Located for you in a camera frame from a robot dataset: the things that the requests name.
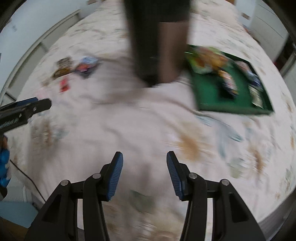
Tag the person's bare leg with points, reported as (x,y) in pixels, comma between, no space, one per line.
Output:
(158,35)

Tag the white radiator panel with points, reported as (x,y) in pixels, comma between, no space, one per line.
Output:
(28,62)

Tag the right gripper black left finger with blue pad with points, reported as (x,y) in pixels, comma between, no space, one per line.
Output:
(98,188)

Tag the left hand blue glove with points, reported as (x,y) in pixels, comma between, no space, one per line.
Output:
(5,167)

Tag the floral sunflower bed sheet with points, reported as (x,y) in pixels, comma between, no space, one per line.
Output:
(113,110)

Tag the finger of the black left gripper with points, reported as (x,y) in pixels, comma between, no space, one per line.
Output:
(31,106)

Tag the white cabinet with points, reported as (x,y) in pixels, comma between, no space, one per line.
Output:
(267,29)

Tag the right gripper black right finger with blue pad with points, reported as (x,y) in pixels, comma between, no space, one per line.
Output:
(192,188)

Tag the red bar snack packet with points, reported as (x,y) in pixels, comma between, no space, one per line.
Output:
(64,84)

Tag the beige sesame snack packet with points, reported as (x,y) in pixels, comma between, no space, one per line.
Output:
(228,87)

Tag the green tray box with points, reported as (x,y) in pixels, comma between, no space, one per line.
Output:
(206,89)

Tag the brown nutritious snack packet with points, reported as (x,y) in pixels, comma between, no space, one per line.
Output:
(65,66)

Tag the blue chocolate wafer packet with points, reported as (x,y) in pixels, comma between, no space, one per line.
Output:
(86,66)

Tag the clear yellow red snack bag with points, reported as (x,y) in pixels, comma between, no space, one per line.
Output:
(205,60)

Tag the white oat snack packet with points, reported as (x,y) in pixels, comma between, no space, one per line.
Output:
(256,98)

